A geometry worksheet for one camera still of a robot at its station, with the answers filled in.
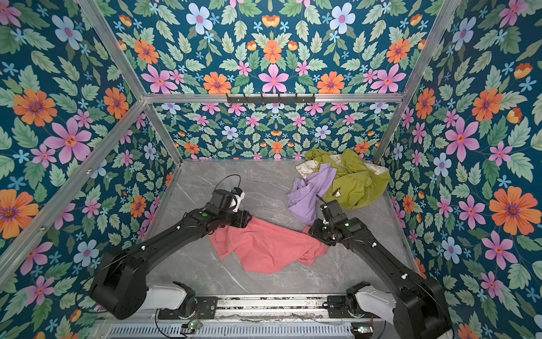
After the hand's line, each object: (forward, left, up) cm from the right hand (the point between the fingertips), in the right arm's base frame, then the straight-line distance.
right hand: (311, 231), depth 82 cm
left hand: (+8, +25, +3) cm, 27 cm away
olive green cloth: (+25, -23, -1) cm, 34 cm away
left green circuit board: (-30, +43, -10) cm, 53 cm away
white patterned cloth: (+39, -3, -5) cm, 39 cm away
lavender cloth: (+15, +3, -1) cm, 15 cm away
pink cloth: (-4, +17, -6) cm, 19 cm away
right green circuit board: (-31, -16, -11) cm, 36 cm away
